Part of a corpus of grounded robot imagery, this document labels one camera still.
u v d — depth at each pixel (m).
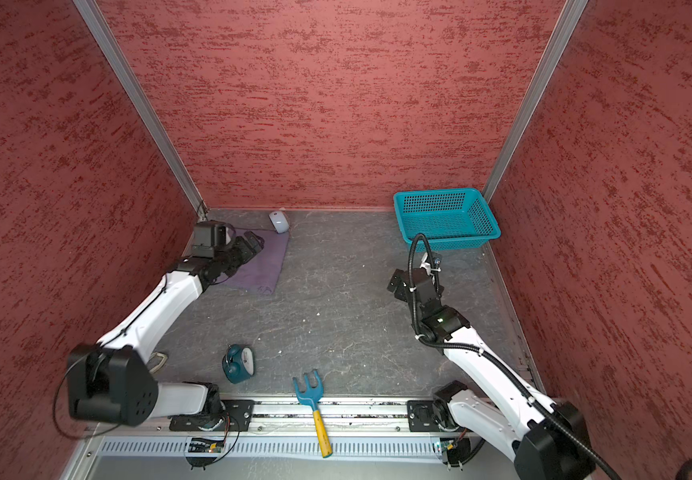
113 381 0.41
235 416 0.73
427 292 0.59
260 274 1.00
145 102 0.88
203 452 0.73
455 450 0.72
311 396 0.76
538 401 0.42
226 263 0.71
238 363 0.76
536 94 0.86
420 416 0.74
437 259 0.68
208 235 0.63
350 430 0.73
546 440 0.38
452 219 1.18
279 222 1.09
